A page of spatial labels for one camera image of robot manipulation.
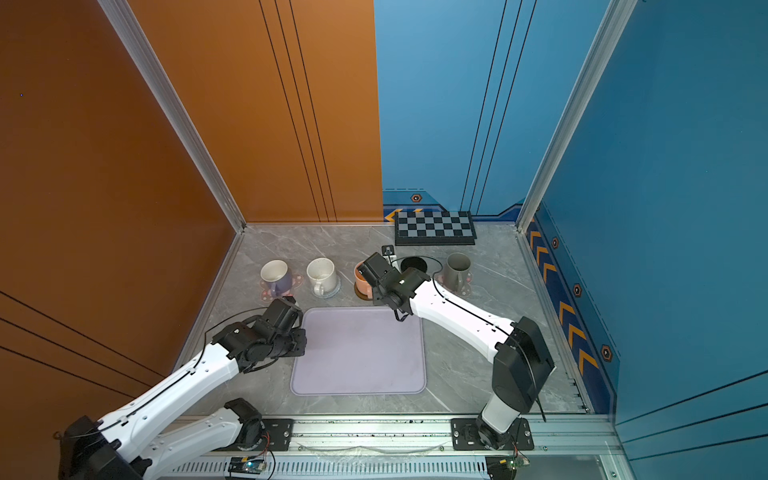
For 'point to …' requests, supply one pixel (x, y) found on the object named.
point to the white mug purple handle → (277, 274)
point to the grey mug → (457, 273)
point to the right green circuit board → (518, 462)
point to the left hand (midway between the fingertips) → (304, 337)
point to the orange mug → (361, 283)
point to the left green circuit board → (245, 465)
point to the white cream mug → (322, 272)
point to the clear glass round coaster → (328, 295)
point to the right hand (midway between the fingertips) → (386, 289)
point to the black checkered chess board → (429, 228)
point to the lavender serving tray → (359, 350)
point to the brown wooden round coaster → (362, 295)
